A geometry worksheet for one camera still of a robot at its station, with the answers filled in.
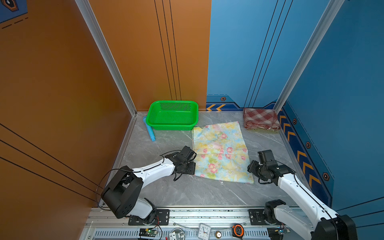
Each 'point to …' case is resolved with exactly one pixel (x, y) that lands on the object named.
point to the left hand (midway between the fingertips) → (192, 168)
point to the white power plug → (177, 234)
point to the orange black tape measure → (238, 230)
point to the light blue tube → (150, 129)
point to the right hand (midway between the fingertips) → (249, 169)
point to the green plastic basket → (173, 115)
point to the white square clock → (204, 231)
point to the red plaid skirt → (261, 118)
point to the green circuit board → (147, 232)
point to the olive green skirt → (268, 131)
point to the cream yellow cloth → (221, 153)
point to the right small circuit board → (284, 230)
